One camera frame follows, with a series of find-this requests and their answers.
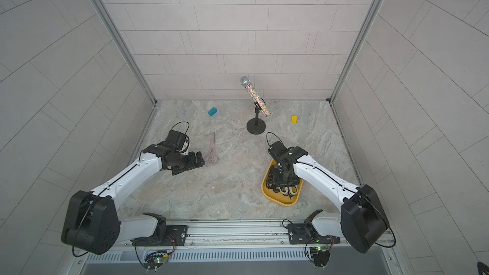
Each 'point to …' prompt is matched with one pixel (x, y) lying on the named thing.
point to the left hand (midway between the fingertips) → (200, 162)
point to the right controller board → (321, 257)
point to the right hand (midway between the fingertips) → (279, 183)
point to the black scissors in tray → (286, 190)
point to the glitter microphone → (245, 81)
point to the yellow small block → (293, 119)
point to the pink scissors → (212, 155)
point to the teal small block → (212, 111)
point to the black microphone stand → (256, 126)
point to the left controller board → (155, 259)
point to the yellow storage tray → (279, 197)
